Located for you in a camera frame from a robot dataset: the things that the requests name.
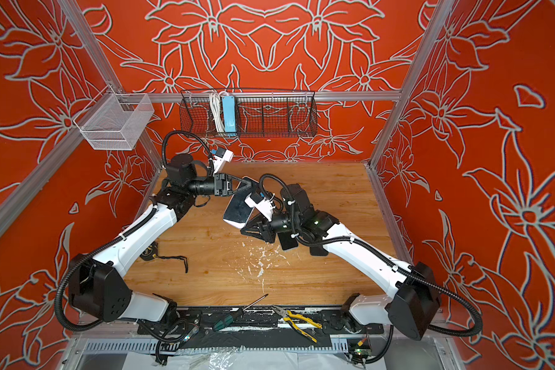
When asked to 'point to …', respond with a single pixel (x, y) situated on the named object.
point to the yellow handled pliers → (287, 316)
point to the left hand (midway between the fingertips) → (249, 185)
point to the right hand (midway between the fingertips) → (243, 227)
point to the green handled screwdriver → (233, 317)
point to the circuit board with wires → (359, 349)
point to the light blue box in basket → (230, 117)
